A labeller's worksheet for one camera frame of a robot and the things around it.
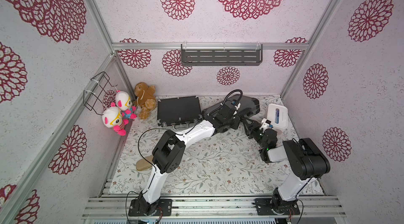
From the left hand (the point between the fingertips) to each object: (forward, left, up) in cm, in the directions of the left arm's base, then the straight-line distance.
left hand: (238, 119), depth 89 cm
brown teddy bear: (+23, +60, -8) cm, 65 cm away
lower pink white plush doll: (-2, +69, +5) cm, 69 cm away
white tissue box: (+9, -28, -8) cm, 30 cm away
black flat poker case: (+15, +37, -12) cm, 42 cm away
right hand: (+1, -2, +1) cm, 3 cm away
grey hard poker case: (+7, -6, +3) cm, 10 cm away
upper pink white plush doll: (+10, +67, +3) cm, 68 cm away
